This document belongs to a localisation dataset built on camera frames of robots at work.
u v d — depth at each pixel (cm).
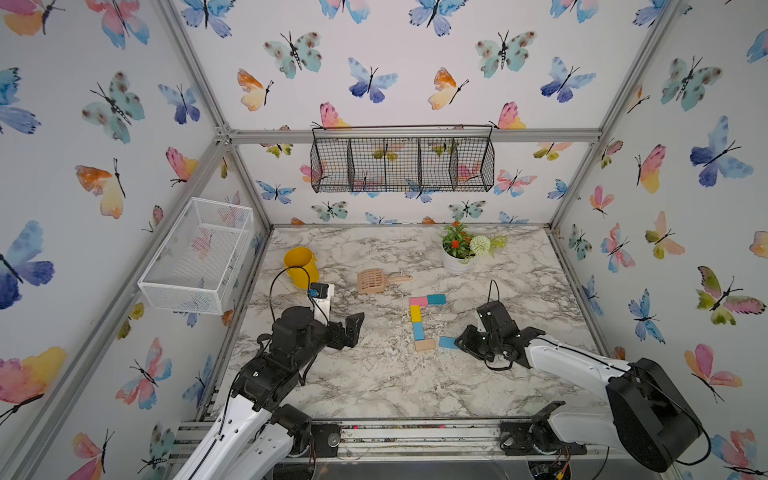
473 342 79
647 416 42
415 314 96
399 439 76
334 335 63
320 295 61
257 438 47
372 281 103
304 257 99
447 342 91
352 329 64
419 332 93
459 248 96
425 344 89
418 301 99
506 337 67
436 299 99
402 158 98
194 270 83
